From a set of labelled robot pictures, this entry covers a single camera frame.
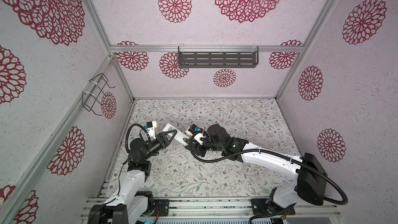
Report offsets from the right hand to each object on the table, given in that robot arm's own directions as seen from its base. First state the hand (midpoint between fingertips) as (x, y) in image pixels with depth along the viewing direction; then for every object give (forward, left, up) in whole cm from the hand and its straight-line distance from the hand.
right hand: (188, 139), depth 74 cm
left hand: (+3, +6, 0) cm, 6 cm away
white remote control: (+1, +4, +1) cm, 5 cm away
